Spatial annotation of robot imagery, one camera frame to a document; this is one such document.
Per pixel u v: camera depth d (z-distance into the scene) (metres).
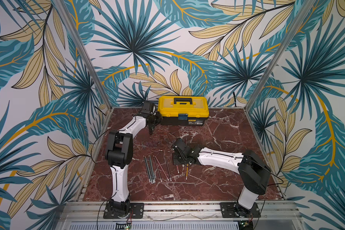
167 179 0.84
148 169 0.88
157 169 0.87
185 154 0.66
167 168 0.88
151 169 0.88
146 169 0.87
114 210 0.67
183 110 0.95
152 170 0.86
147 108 0.80
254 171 0.46
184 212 0.75
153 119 0.85
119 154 0.54
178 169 0.83
